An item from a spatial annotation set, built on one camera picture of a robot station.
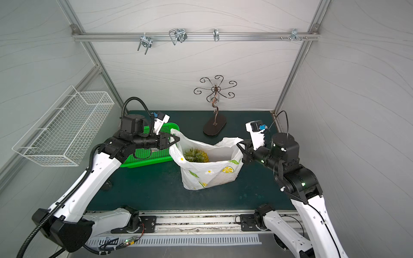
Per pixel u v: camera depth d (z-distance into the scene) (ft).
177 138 2.21
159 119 2.01
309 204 1.21
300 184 1.27
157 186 2.88
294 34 2.51
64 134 2.25
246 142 1.74
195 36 2.57
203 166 2.14
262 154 1.62
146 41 2.57
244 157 1.66
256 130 1.58
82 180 1.37
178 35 2.51
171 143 2.15
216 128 3.59
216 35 2.57
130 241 2.26
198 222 2.46
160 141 1.94
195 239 2.31
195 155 2.39
